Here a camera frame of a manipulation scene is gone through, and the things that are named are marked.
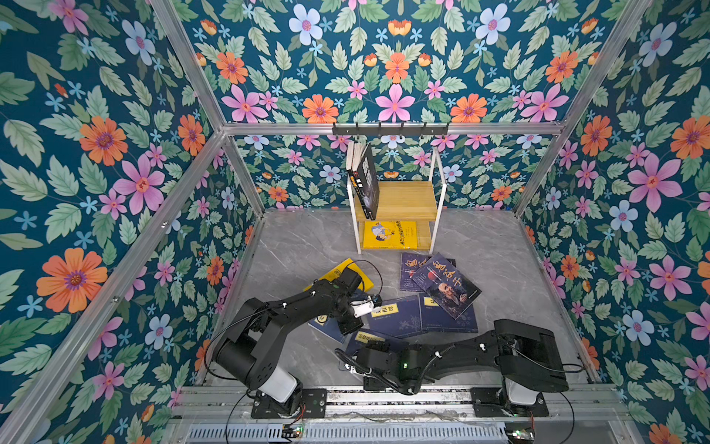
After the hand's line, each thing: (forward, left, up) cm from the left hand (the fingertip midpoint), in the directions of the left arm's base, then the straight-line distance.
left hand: (361, 320), depth 86 cm
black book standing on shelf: (+27, -3, +17) cm, 32 cm away
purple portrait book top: (+11, -29, +1) cm, 31 cm away
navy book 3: (0, -24, -2) cm, 24 cm away
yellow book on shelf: (+32, -12, +2) cm, 34 cm away
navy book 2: (+1, -12, -1) cm, 13 cm away
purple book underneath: (+13, -17, -1) cm, 22 cm away
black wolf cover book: (+32, -4, +29) cm, 43 cm away
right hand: (-11, -1, -1) cm, 11 cm away
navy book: (-2, +10, +1) cm, 10 cm away
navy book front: (-5, +2, -1) cm, 6 cm away
